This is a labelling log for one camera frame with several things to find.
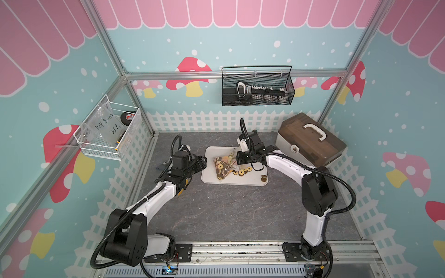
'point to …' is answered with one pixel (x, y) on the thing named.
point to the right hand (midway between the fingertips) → (235, 157)
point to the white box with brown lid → (310, 140)
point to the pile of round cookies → (241, 172)
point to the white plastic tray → (258, 175)
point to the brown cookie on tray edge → (263, 179)
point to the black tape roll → (127, 117)
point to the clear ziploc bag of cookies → (225, 164)
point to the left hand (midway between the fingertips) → (203, 162)
